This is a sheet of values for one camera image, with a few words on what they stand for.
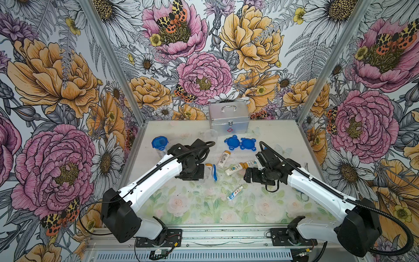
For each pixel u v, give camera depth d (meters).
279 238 0.73
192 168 0.57
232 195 0.87
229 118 1.03
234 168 0.94
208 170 0.70
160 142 0.95
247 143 1.09
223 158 0.99
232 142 1.11
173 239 0.74
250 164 0.97
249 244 0.74
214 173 0.94
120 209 0.39
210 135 1.11
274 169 0.60
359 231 0.39
